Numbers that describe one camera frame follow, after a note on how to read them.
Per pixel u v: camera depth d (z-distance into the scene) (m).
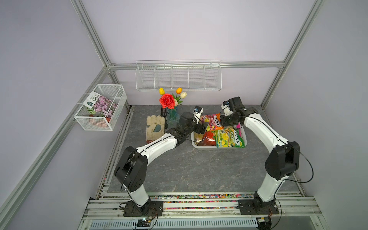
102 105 0.74
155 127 1.05
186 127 0.66
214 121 0.90
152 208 0.74
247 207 0.74
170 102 0.73
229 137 0.87
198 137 0.90
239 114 0.63
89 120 0.74
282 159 0.47
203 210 0.74
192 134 0.91
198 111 0.72
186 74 0.99
